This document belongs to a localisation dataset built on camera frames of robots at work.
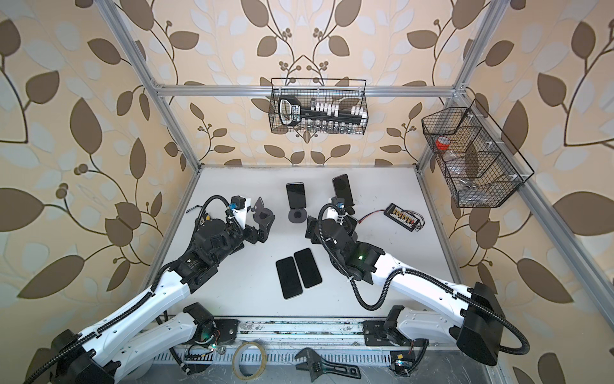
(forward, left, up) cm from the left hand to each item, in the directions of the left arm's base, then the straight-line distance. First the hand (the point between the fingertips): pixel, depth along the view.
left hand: (262, 210), depth 73 cm
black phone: (+16, -9, -13) cm, 22 cm away
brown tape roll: (-37, +5, -22) cm, 43 cm away
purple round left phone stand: (+13, +6, -23) cm, 28 cm away
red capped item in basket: (+29, -63, +5) cm, 69 cm away
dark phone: (-14, -8, -26) cm, 31 cm away
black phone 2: (+22, -27, -15) cm, 37 cm away
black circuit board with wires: (+14, -54, -24) cm, 61 cm away
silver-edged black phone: (-8, -14, -26) cm, 30 cm away
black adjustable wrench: (-37, -18, -24) cm, 48 cm away
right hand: (-1, -18, -4) cm, 18 cm away
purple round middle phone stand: (+16, -8, -28) cm, 33 cm away
